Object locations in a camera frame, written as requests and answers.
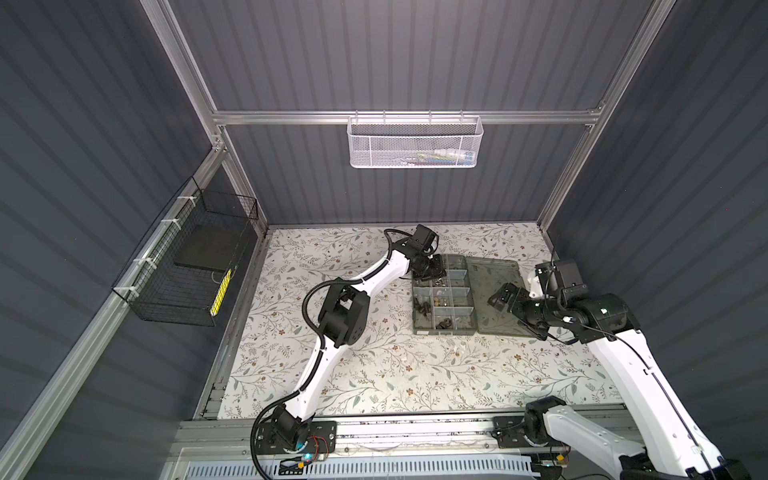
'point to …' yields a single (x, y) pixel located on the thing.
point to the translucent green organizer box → (457, 303)
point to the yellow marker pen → (216, 303)
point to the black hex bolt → (424, 309)
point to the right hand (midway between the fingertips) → (504, 311)
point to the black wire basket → (180, 273)
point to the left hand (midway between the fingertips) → (443, 272)
